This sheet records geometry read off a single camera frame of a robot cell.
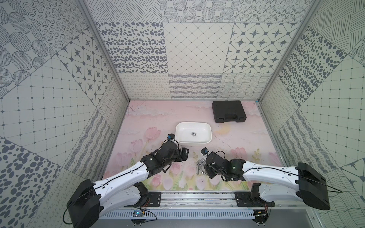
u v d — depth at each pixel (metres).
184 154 0.72
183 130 1.01
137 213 0.71
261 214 0.73
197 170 0.84
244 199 0.74
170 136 0.73
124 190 0.59
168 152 0.60
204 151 0.72
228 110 1.15
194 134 0.99
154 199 0.73
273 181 0.48
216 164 0.59
